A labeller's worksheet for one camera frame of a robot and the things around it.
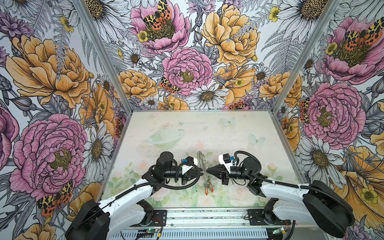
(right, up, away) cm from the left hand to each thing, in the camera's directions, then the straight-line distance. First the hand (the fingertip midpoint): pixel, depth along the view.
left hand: (200, 174), depth 74 cm
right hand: (+3, +1, -2) cm, 4 cm away
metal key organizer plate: (+3, -5, -2) cm, 6 cm away
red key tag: (+3, -8, +1) cm, 8 cm away
